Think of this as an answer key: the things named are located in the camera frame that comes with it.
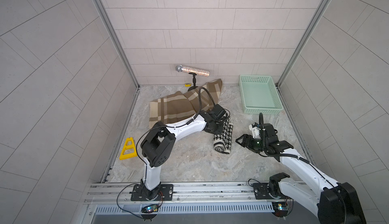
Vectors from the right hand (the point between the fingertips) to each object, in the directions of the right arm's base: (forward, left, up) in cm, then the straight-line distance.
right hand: (239, 142), depth 82 cm
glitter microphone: (+43, +32, +19) cm, 57 cm away
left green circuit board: (-27, +45, -1) cm, 52 cm away
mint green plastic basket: (+38, -24, -6) cm, 45 cm away
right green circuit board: (-30, -13, -6) cm, 33 cm away
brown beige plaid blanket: (+28, +35, -1) cm, 45 cm away
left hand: (+8, +9, 0) cm, 12 cm away
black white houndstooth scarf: (-1, +10, +2) cm, 10 cm away
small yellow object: (+49, +29, -2) cm, 57 cm away
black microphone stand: (+43, +23, +8) cm, 50 cm away
